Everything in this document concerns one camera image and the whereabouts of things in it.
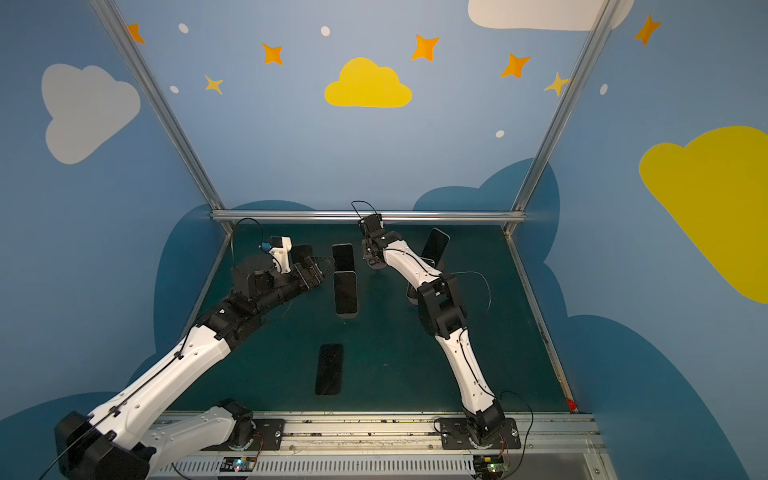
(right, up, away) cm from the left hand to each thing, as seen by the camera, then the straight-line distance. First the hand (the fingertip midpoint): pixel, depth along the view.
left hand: (329, 266), depth 72 cm
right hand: (+11, +7, +32) cm, 35 cm away
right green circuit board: (+39, -48, -1) cm, 62 cm away
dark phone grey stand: (-3, -31, +13) cm, 34 cm away
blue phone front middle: (+1, -10, +21) cm, 23 cm away
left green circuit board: (-22, -48, -1) cm, 53 cm away
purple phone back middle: (0, +2, +24) cm, 24 cm away
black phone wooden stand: (+30, +6, +25) cm, 40 cm away
